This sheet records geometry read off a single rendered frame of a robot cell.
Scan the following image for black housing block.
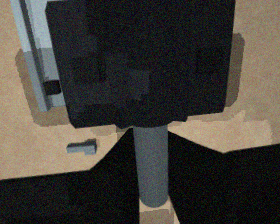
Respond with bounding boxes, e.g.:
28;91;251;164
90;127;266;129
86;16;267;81
10;0;236;130

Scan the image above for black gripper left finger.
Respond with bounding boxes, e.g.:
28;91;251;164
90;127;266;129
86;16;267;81
0;128;139;224

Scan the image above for grey metal shaft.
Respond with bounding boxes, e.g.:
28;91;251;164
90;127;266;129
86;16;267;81
133;124;169;208

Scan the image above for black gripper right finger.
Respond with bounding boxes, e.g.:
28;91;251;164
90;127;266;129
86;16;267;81
168;131;280;224

